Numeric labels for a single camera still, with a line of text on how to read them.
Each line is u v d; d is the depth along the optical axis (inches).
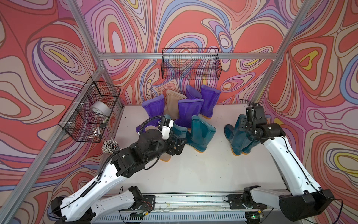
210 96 37.4
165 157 34.2
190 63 37.7
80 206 15.0
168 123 21.2
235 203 28.9
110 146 29.5
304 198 14.4
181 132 28.6
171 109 38.8
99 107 29.3
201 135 31.7
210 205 28.9
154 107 34.8
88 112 30.2
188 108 35.8
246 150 34.6
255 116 21.3
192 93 37.5
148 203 28.5
